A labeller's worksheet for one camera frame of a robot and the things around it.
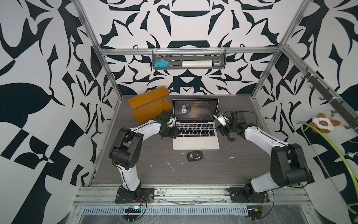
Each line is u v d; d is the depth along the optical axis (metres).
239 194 0.72
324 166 0.62
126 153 0.48
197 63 0.90
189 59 0.93
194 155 0.85
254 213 0.71
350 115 0.53
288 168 0.44
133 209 0.73
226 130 0.81
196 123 1.02
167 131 0.82
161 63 0.91
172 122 0.83
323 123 0.60
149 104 1.11
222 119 0.81
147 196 0.73
